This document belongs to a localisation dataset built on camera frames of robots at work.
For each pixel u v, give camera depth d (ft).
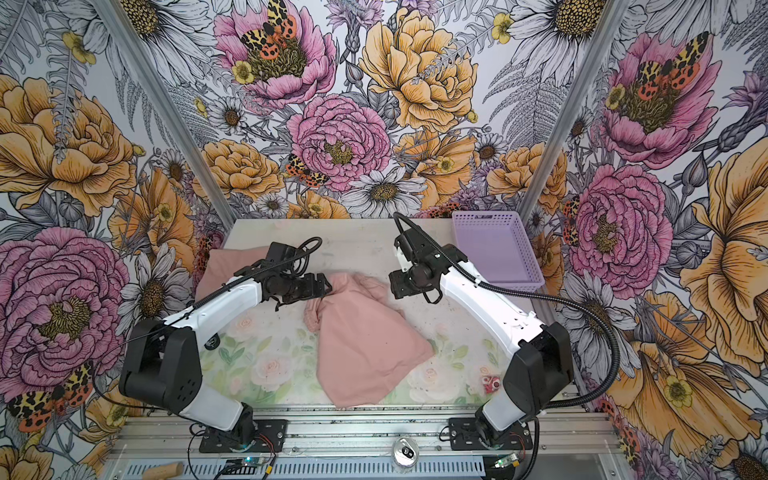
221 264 3.46
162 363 1.46
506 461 2.35
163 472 2.25
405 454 1.98
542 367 1.38
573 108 2.92
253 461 2.34
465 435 2.43
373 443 2.50
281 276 2.22
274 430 2.45
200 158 3.35
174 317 1.60
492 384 2.55
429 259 1.87
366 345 2.79
